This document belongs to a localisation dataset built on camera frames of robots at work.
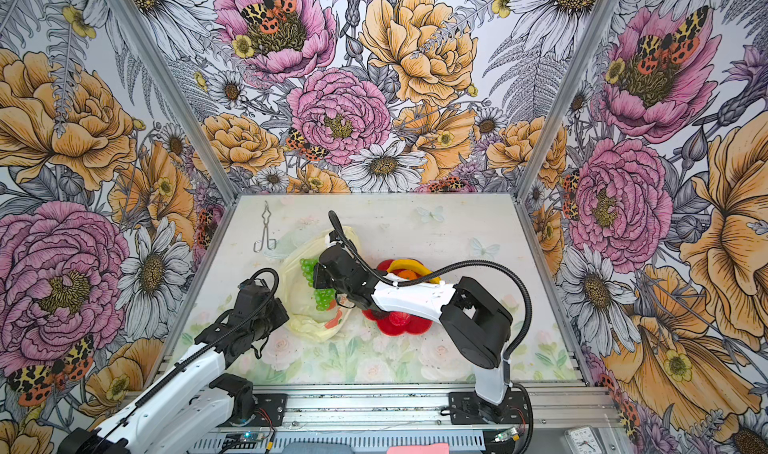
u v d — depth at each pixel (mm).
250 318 607
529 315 470
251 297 649
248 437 711
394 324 853
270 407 734
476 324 470
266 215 1161
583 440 688
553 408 761
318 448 673
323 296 843
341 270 650
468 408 733
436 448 709
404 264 941
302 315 893
